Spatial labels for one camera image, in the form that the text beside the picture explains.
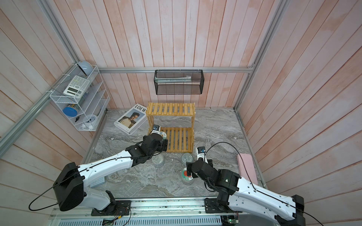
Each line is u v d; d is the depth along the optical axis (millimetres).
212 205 732
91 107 816
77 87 761
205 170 514
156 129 712
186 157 853
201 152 634
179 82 880
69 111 762
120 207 730
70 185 408
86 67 826
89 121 841
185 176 763
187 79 898
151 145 602
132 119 1073
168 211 730
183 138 1006
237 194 475
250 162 883
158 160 847
